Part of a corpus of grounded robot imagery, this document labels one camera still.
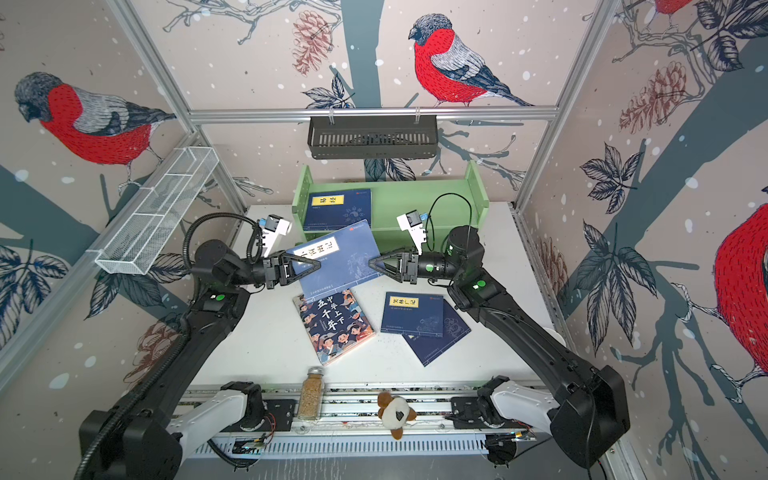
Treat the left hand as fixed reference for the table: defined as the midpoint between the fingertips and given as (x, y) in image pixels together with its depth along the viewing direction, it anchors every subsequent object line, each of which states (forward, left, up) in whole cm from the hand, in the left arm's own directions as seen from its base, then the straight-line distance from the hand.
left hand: (314, 273), depth 60 cm
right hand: (+1, -11, -1) cm, 11 cm away
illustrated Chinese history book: (+4, +1, -33) cm, 33 cm away
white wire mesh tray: (+11, +47, -5) cm, 48 cm away
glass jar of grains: (-16, +4, -31) cm, 35 cm away
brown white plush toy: (-20, -17, -32) cm, 41 cm away
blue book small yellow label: (+25, 0, -7) cm, 26 cm away
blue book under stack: (+6, -23, -32) cm, 40 cm away
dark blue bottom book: (-4, -27, -34) cm, 43 cm away
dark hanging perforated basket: (+63, -10, -7) cm, 64 cm away
